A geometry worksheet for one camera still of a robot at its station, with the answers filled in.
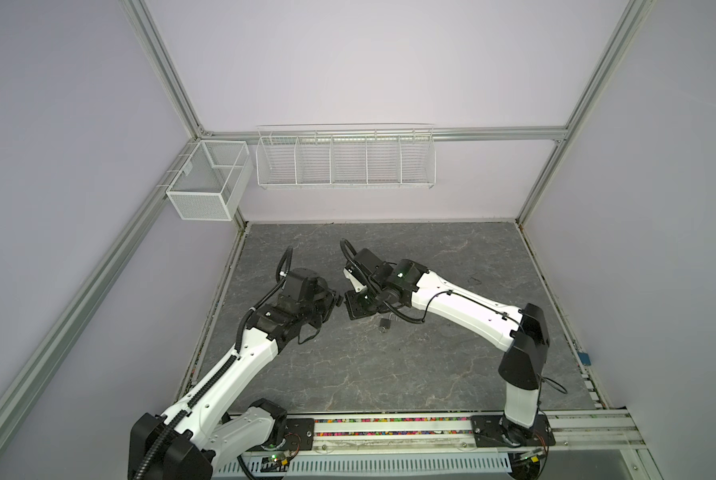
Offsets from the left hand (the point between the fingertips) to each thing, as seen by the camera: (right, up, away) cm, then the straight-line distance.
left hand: (341, 297), depth 78 cm
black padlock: (+12, -11, +14) cm, 21 cm away
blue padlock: (+72, -20, +11) cm, 76 cm away
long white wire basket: (0, +44, +21) cm, 49 cm away
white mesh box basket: (-47, +34, +21) cm, 62 cm away
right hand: (+2, -4, -1) cm, 4 cm away
